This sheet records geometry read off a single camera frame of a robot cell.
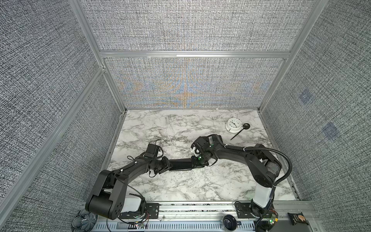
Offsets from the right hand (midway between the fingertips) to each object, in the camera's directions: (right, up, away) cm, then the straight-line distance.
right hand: (191, 167), depth 88 cm
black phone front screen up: (-7, +1, -1) cm, 7 cm away
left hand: (-12, 0, 0) cm, 12 cm away
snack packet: (+51, -20, -18) cm, 57 cm away
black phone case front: (-7, +3, +4) cm, 9 cm away
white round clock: (+31, +25, +16) cm, 43 cm away
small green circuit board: (-26, -23, -18) cm, 39 cm away
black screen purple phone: (+18, +15, +14) cm, 27 cm away
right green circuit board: (+39, -19, -19) cm, 47 cm away
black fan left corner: (-52, -20, -19) cm, 59 cm away
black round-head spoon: (+41, +24, +19) cm, 51 cm away
